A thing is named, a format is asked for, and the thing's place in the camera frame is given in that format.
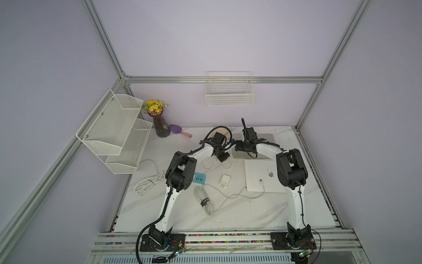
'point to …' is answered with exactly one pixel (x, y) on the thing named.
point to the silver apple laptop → (269, 137)
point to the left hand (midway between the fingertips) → (225, 156)
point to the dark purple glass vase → (161, 126)
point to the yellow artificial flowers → (154, 107)
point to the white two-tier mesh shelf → (115, 134)
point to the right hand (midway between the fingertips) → (241, 148)
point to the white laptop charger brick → (224, 180)
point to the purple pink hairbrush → (177, 129)
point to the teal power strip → (199, 178)
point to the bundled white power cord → (209, 198)
